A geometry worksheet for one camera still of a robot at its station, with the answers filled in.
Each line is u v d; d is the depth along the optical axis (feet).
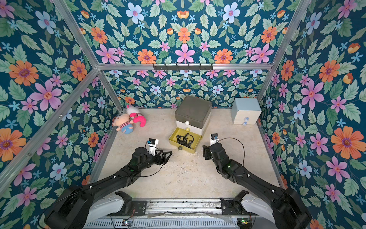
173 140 3.20
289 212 1.31
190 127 3.01
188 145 3.16
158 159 2.43
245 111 3.23
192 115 2.90
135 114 3.43
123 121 3.36
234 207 2.14
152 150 2.47
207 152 2.40
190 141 3.23
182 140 3.25
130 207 2.32
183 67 3.06
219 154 1.98
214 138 2.35
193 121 2.85
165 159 2.52
